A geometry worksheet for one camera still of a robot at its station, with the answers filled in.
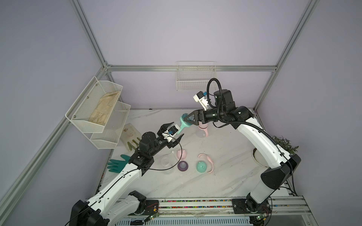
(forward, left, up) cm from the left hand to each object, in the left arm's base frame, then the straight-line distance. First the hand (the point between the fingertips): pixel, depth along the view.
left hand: (175, 129), depth 73 cm
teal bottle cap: (-11, -15, -23) cm, 30 cm away
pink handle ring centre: (-7, -21, -23) cm, 32 cm away
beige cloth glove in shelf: (+9, +42, +3) cm, 43 cm away
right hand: (0, -7, +7) cm, 10 cm away
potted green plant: (-2, -62, -11) cm, 63 cm away
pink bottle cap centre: (-2, -3, -24) cm, 24 cm away
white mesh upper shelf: (+10, +47, +4) cm, 49 cm away
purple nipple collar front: (-10, -4, -25) cm, 28 cm away
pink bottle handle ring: (+11, -19, -17) cm, 28 cm away
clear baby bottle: (-12, +6, -16) cm, 21 cm away
